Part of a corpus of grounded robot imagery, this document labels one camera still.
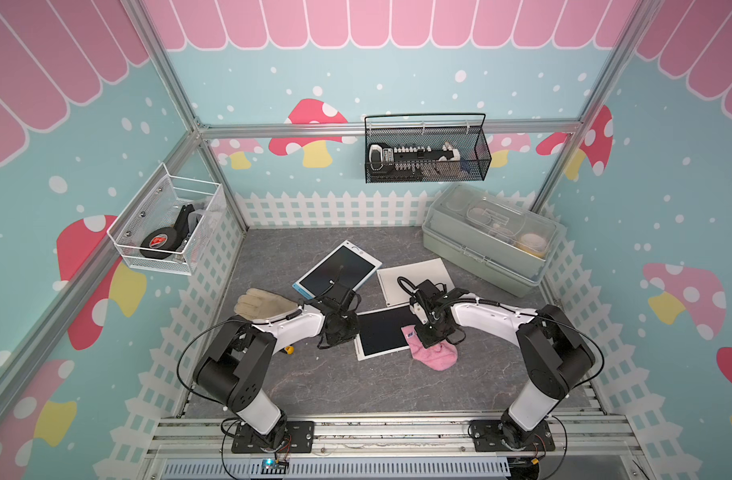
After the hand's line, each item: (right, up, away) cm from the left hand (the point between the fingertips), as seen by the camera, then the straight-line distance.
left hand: (356, 339), depth 90 cm
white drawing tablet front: (+21, +19, +18) cm, 34 cm away
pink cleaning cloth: (+24, -3, -7) cm, 26 cm away
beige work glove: (-32, +10, +6) cm, 34 cm away
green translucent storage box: (+45, +30, -1) cm, 54 cm away
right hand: (+21, 0, 0) cm, 21 cm away
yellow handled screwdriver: (-20, -2, -3) cm, 20 cm away
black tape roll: (-44, +29, -21) cm, 57 cm away
